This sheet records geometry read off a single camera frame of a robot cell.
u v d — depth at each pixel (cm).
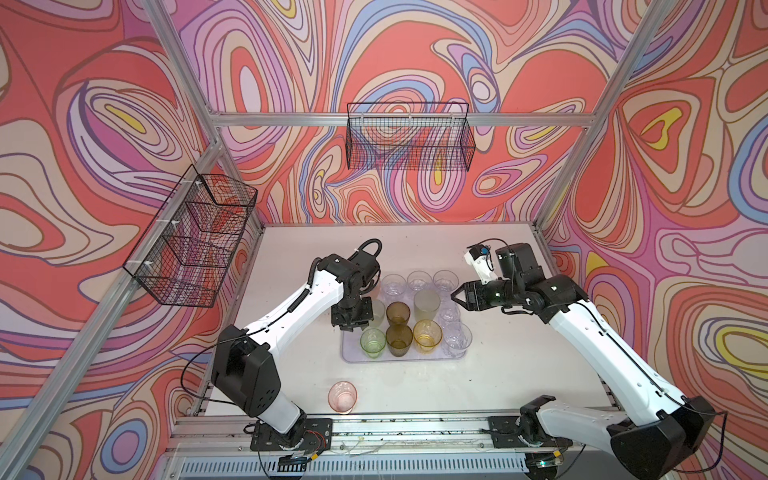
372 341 86
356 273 56
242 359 44
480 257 66
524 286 54
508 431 73
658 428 37
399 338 89
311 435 73
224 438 75
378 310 88
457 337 90
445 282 99
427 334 88
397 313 92
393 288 98
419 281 98
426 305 86
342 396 79
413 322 88
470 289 65
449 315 91
